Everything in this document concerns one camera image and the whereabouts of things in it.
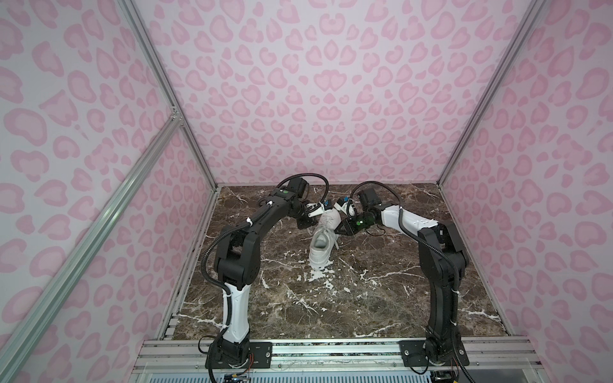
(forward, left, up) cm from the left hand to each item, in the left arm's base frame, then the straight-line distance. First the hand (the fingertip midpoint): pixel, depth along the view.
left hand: (315, 214), depth 94 cm
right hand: (-4, -10, -3) cm, 11 cm away
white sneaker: (-9, -3, -4) cm, 10 cm away
